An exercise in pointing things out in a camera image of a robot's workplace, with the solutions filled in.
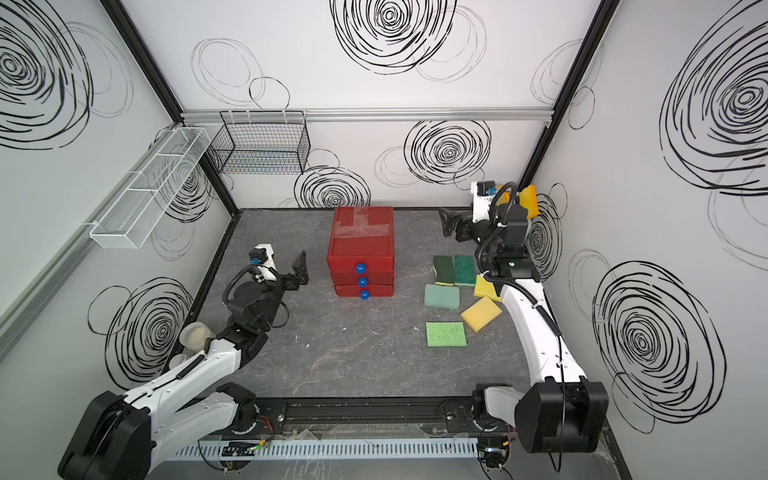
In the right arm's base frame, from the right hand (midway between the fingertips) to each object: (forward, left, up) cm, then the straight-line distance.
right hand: (459, 209), depth 75 cm
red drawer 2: (-8, +26, -21) cm, 34 cm away
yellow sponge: (-4, -13, -32) cm, 35 cm away
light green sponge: (-20, +1, -32) cm, 38 cm away
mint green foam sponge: (-7, +1, -32) cm, 33 cm away
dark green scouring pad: (+3, -1, -33) cm, 34 cm away
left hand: (-8, +45, -9) cm, 47 cm away
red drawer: (-8, +25, -14) cm, 30 cm away
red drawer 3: (-9, +25, -28) cm, 38 cm away
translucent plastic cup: (-26, +69, -22) cm, 77 cm away
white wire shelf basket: (-8, +80, +2) cm, 81 cm away
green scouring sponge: (+2, -7, -31) cm, 32 cm away
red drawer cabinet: (-6, +25, -12) cm, 29 cm away
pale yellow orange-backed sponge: (-13, -10, -33) cm, 37 cm away
